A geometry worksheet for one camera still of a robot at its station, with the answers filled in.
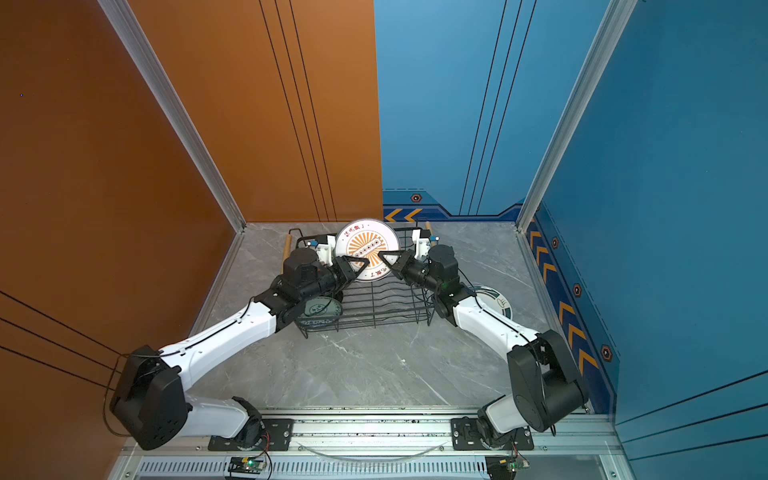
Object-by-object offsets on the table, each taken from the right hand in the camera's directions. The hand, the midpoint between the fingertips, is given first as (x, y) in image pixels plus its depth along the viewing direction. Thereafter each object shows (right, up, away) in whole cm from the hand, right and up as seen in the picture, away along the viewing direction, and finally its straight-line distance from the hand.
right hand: (375, 257), depth 77 cm
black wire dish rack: (+2, -15, +20) cm, 25 cm away
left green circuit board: (-30, -50, -6) cm, 59 cm away
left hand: (-1, -1, -1) cm, 2 cm away
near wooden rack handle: (+16, +9, +17) cm, 25 cm away
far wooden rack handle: (-27, +2, +12) cm, 30 cm away
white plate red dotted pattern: (-3, +5, +2) cm, 6 cm away
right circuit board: (+31, -50, -7) cm, 59 cm away
